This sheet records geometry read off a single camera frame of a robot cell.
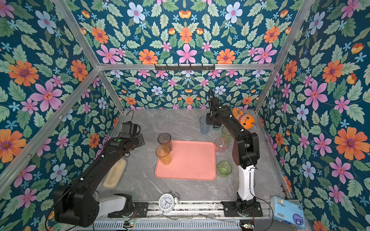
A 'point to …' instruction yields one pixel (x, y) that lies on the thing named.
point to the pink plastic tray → (191, 160)
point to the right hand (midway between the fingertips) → (215, 119)
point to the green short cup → (224, 167)
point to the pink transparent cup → (221, 145)
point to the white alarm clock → (167, 201)
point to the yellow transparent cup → (163, 152)
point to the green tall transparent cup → (227, 133)
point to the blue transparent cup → (204, 127)
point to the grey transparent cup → (165, 138)
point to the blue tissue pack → (287, 211)
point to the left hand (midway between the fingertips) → (141, 138)
